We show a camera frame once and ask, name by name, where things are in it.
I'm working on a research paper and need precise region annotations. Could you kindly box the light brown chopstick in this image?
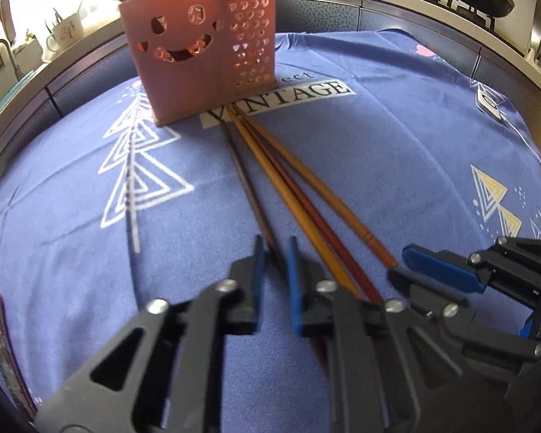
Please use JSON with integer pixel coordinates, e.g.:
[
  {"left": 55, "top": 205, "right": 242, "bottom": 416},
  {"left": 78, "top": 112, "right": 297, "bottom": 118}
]
[{"left": 226, "top": 105, "right": 364, "bottom": 301}]

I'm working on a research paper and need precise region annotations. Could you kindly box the dark brown chopstick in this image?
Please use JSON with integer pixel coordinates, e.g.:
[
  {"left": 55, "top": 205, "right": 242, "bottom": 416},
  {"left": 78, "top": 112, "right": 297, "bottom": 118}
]
[{"left": 220, "top": 117, "right": 332, "bottom": 373}]

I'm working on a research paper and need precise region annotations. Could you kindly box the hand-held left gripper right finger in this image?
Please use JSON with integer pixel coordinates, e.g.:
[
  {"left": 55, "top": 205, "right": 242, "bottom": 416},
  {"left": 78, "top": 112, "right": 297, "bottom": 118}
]
[{"left": 287, "top": 236, "right": 511, "bottom": 433}]

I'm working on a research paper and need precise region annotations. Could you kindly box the white mug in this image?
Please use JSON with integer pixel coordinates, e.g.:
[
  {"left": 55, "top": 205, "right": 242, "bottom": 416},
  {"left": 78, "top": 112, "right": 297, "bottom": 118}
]
[{"left": 45, "top": 11, "right": 91, "bottom": 52}]

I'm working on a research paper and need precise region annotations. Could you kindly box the white button device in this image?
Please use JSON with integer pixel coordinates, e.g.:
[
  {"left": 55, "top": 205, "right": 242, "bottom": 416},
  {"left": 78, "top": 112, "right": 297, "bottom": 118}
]
[{"left": 475, "top": 88, "right": 508, "bottom": 122}]

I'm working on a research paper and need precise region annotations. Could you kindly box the blue plastic basin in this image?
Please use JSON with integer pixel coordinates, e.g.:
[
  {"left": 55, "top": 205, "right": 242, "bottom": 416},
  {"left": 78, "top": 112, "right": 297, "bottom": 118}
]
[{"left": 0, "top": 70, "right": 32, "bottom": 131}]

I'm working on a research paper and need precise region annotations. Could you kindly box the ribbed-end brown chopstick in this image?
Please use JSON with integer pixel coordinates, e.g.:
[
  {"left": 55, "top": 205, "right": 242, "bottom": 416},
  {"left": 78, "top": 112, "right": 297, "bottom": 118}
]
[{"left": 246, "top": 117, "right": 400, "bottom": 269}]

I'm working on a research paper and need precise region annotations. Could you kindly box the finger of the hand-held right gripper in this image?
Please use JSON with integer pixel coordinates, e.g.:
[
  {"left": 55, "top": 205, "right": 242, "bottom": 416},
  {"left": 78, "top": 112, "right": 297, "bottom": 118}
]
[
  {"left": 401, "top": 236, "right": 541, "bottom": 299},
  {"left": 387, "top": 267, "right": 541, "bottom": 373}
]

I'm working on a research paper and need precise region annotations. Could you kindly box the reddish brown chopstick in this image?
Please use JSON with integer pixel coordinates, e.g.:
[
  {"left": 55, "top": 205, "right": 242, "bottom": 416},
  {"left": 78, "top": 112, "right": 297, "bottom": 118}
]
[{"left": 237, "top": 115, "right": 385, "bottom": 304}]

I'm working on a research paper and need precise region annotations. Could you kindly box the pink plastic utensil holder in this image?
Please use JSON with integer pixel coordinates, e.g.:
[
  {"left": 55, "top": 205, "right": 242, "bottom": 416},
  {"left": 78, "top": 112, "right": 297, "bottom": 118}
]
[{"left": 118, "top": 0, "right": 278, "bottom": 127}]

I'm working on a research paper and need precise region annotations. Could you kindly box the steel kitchen faucet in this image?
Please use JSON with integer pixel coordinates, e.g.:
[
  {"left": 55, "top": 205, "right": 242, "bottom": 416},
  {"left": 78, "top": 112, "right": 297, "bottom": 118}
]
[{"left": 0, "top": 38, "right": 19, "bottom": 82}]

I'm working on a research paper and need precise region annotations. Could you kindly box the blue printed tablecloth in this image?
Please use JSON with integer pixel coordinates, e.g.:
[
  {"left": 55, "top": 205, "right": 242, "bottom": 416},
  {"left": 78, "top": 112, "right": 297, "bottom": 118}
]
[{"left": 0, "top": 29, "right": 541, "bottom": 433}]

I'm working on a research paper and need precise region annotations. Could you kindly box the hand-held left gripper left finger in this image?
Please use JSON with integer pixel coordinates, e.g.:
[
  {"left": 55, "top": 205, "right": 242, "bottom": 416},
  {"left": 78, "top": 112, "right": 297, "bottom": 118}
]
[{"left": 36, "top": 235, "right": 268, "bottom": 433}]

